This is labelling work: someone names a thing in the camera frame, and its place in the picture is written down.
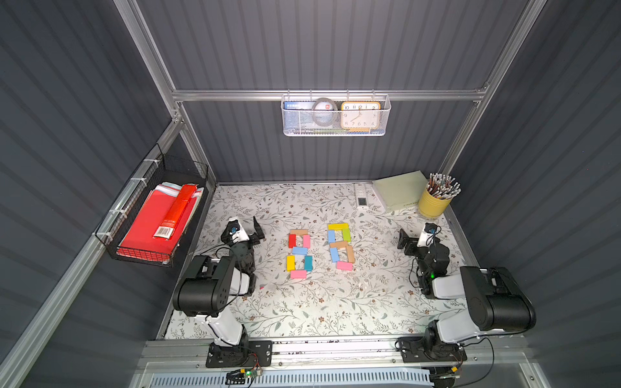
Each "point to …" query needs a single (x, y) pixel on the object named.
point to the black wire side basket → (157, 168)
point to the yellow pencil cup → (431, 206)
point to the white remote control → (362, 200)
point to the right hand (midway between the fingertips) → (414, 231)
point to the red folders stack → (162, 221)
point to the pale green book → (400, 191)
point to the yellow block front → (290, 263)
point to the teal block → (308, 263)
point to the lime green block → (347, 234)
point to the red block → (292, 240)
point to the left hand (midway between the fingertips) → (242, 221)
